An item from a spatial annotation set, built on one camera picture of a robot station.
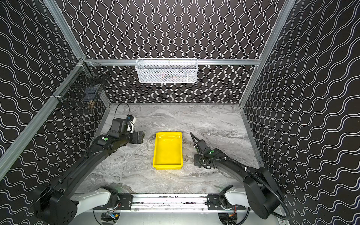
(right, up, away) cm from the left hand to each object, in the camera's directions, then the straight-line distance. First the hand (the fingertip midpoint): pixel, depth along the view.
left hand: (140, 133), depth 80 cm
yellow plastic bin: (+15, -13, +12) cm, 23 cm away
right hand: (+34, -18, +7) cm, 39 cm away
